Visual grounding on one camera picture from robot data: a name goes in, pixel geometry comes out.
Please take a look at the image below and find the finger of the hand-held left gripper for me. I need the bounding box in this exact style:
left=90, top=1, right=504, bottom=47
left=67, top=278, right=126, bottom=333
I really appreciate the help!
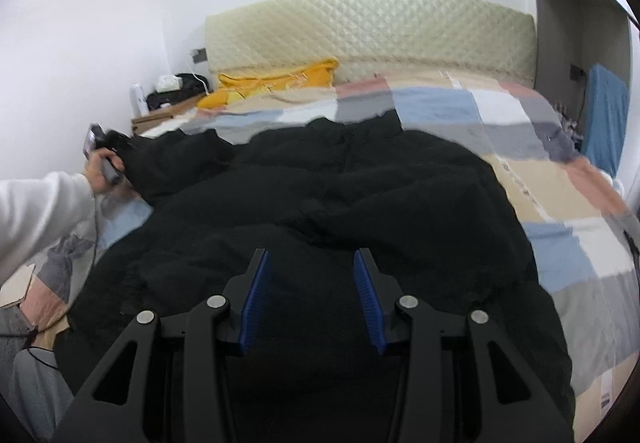
left=102, top=130, right=132, bottom=160

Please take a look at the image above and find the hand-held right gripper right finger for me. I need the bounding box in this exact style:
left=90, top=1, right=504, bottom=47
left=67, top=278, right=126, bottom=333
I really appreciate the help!
left=353, top=248, right=573, bottom=443

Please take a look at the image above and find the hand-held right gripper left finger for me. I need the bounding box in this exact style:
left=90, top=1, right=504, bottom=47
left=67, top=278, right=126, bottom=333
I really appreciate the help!
left=52, top=248, right=273, bottom=443

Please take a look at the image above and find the black puffer jacket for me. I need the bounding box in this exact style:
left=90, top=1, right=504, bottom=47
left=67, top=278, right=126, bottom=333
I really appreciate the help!
left=52, top=115, right=576, bottom=443

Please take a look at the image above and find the person's left forearm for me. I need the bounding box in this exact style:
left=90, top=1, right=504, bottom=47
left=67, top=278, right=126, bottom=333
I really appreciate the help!
left=0, top=171, right=97, bottom=286

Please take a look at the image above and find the person's left hand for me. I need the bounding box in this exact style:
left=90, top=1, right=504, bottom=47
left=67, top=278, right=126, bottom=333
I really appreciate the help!
left=84, top=148, right=126, bottom=198

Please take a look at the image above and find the wooden nightstand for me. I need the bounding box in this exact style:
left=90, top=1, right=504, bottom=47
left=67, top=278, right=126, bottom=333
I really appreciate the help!
left=131, top=100, right=201, bottom=138

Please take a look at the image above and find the white bottle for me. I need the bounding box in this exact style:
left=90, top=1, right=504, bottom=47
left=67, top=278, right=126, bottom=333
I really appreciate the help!
left=130, top=83, right=150, bottom=118

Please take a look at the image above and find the black bag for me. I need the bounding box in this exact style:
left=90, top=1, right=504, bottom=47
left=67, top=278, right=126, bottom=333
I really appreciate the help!
left=146, top=73, right=211, bottom=111

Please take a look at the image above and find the cardboard piece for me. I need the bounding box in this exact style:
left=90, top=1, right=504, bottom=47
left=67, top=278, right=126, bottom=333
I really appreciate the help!
left=0, top=263, right=37, bottom=309

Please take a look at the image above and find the yellow pillow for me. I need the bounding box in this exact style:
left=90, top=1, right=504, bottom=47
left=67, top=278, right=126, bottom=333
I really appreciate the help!
left=196, top=59, right=341, bottom=111

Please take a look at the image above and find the checkered pastel blanket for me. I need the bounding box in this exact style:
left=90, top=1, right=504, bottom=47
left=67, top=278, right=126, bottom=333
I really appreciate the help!
left=20, top=71, right=640, bottom=443

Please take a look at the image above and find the cream quilted headboard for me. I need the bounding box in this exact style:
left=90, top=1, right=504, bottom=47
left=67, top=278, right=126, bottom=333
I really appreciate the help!
left=204, top=0, right=537, bottom=91

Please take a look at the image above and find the blue towel on chair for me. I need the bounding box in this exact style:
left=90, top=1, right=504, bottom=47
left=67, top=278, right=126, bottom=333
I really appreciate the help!
left=582, top=64, right=631, bottom=178

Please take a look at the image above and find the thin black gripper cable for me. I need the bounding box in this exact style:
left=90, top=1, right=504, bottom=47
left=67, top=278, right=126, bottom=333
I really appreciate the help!
left=20, top=195, right=101, bottom=374

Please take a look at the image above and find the white charging cable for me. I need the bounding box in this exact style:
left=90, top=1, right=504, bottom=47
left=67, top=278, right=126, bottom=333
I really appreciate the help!
left=192, top=54, right=211, bottom=96

